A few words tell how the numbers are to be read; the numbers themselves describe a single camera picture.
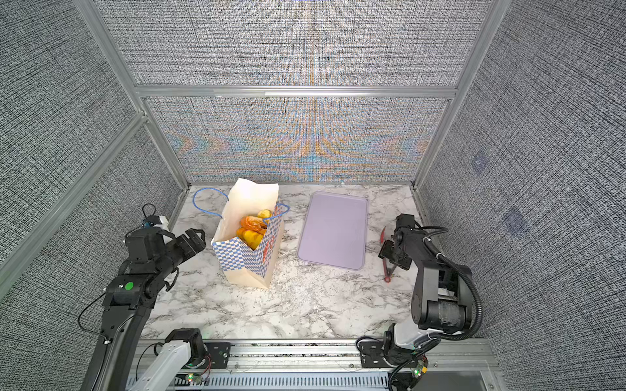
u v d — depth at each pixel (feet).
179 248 2.05
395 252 2.55
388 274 2.88
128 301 1.49
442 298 1.50
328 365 2.40
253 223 2.75
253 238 2.81
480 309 1.32
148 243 1.67
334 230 3.40
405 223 2.46
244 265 2.63
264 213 3.02
